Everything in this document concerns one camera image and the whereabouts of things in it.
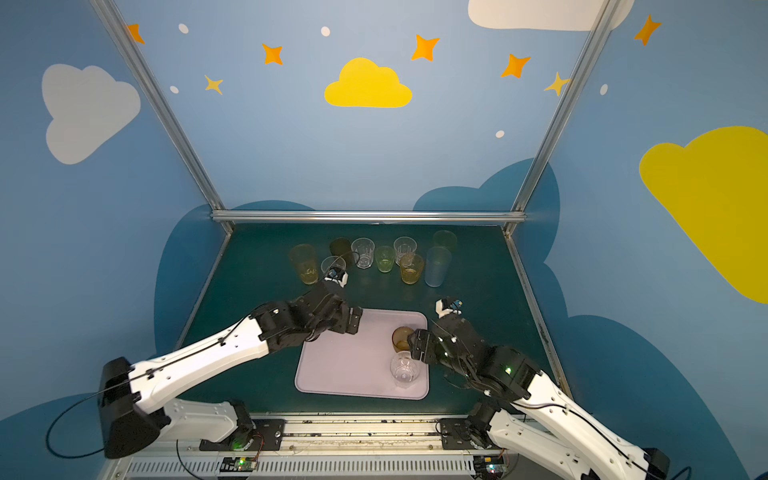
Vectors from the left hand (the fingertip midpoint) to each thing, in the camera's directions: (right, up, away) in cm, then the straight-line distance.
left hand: (352, 309), depth 76 cm
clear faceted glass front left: (-11, +12, +27) cm, 32 cm away
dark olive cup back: (-7, +17, +28) cm, 34 cm away
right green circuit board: (+34, -37, -5) cm, 51 cm away
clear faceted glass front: (+14, -19, +9) cm, 25 cm away
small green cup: (+8, +13, +28) cm, 32 cm away
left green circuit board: (-27, -36, -6) cm, 45 cm away
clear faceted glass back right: (+16, +18, +34) cm, 42 cm away
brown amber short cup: (+13, -11, +13) cm, 22 cm away
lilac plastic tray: (+1, -18, +11) cm, 21 cm away
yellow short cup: (+18, +10, +30) cm, 36 cm away
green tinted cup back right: (+29, +20, +26) cm, 44 cm away
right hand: (+18, -6, -5) cm, 19 cm away
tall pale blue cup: (+27, +12, +27) cm, 40 cm away
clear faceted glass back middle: (0, +15, +35) cm, 38 cm away
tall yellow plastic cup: (-18, +13, +22) cm, 32 cm away
